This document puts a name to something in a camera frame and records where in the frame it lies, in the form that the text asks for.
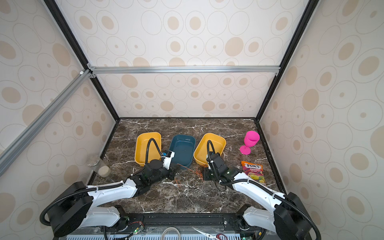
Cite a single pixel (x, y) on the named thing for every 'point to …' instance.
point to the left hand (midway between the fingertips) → (184, 164)
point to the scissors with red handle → (216, 237)
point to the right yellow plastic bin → (200, 152)
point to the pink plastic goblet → (251, 139)
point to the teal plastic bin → (184, 147)
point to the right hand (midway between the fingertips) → (204, 172)
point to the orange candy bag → (255, 171)
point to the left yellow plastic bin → (141, 146)
